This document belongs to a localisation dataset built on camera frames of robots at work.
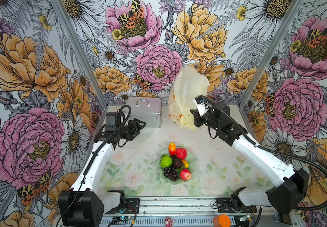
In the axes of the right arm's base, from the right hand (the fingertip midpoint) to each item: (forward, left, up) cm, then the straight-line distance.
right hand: (192, 114), depth 76 cm
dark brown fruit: (-18, +8, -20) cm, 28 cm away
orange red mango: (-9, +11, -21) cm, 25 cm away
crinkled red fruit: (-12, +6, -21) cm, 24 cm away
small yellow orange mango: (-17, +3, -25) cm, 30 cm away
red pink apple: (-24, +5, -21) cm, 32 cm away
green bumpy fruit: (-17, +15, -20) cm, 30 cm away
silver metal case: (+18, +26, -15) cm, 35 cm away
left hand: (-5, +26, -7) cm, 28 cm away
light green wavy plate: (-13, 0, -26) cm, 29 cm away
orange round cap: (-44, -10, -22) cm, 50 cm away
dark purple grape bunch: (-23, +12, -22) cm, 34 cm away
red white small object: (-44, +14, -25) cm, 52 cm away
